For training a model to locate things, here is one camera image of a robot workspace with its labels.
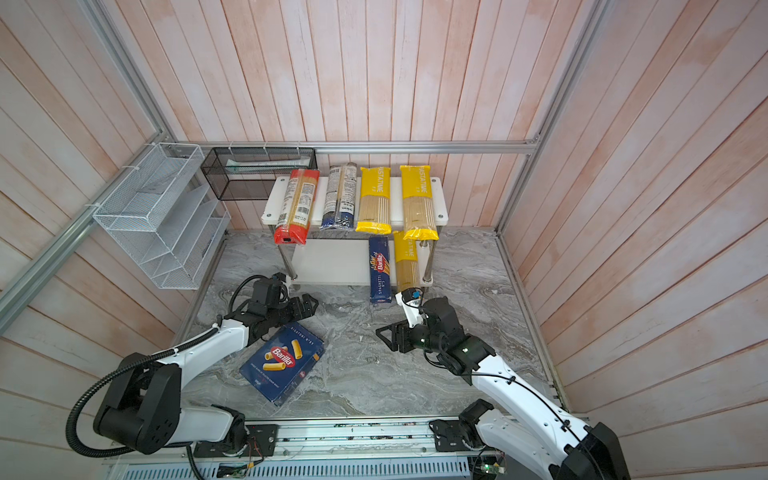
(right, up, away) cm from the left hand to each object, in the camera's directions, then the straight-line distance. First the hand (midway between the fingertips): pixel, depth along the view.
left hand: (308, 310), depth 89 cm
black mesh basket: (-25, +46, +14) cm, 55 cm away
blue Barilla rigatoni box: (-6, -13, -10) cm, 17 cm away
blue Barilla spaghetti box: (+22, +12, +6) cm, 26 cm away
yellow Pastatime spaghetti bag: (+31, +14, +9) cm, 35 cm away
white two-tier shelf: (+6, +33, -8) cm, 35 cm away
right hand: (+23, -3, -13) cm, 27 cm away
